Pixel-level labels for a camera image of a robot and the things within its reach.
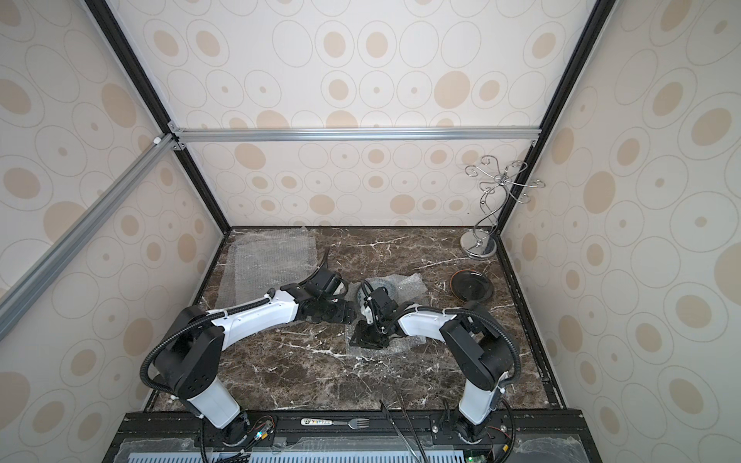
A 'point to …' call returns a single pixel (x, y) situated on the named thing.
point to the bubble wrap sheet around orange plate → (260, 260)
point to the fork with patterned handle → (356, 422)
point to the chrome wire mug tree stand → (480, 243)
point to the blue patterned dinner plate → (391, 285)
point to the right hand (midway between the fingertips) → (363, 341)
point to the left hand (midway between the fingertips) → (355, 315)
